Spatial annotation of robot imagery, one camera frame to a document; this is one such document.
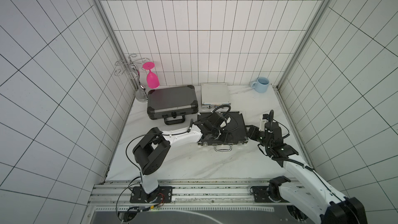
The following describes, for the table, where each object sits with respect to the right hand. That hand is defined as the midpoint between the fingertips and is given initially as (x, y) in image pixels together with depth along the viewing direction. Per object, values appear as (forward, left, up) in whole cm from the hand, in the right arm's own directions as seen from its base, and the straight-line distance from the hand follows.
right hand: (248, 124), depth 84 cm
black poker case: (+14, +46, -2) cm, 48 cm away
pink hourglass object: (+27, +61, +5) cm, 66 cm away
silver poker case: (+27, +19, -6) cm, 33 cm away
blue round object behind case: (+39, -16, -7) cm, 43 cm away
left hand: (-8, +12, -4) cm, 15 cm away
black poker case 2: (-8, +9, +4) cm, 12 cm away
